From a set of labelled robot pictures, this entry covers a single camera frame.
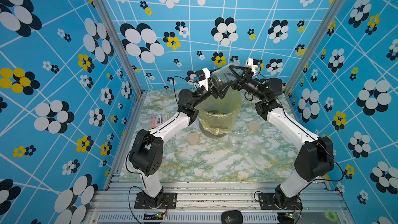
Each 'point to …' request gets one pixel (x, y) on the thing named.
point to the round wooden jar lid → (193, 138)
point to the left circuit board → (153, 216)
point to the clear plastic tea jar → (235, 140)
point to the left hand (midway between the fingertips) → (228, 75)
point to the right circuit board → (286, 218)
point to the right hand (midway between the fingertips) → (229, 72)
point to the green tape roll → (335, 218)
